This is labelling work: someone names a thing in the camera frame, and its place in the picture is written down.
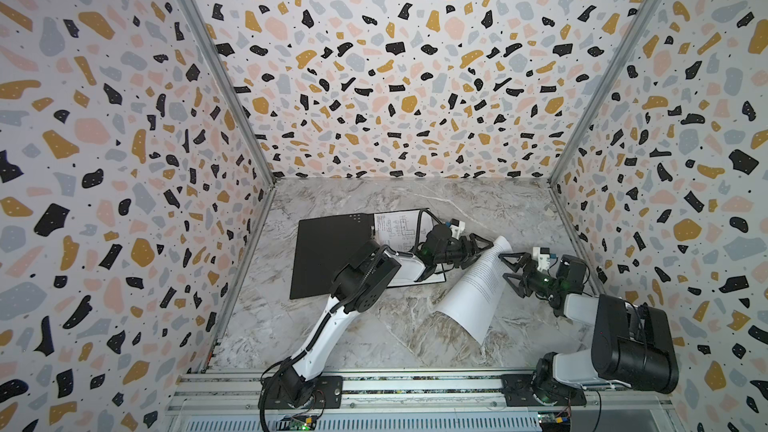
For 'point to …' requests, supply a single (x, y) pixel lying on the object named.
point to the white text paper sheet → (478, 294)
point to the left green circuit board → (299, 423)
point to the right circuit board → (553, 421)
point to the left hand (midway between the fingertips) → (494, 249)
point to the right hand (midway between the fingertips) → (500, 261)
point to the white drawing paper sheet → (404, 231)
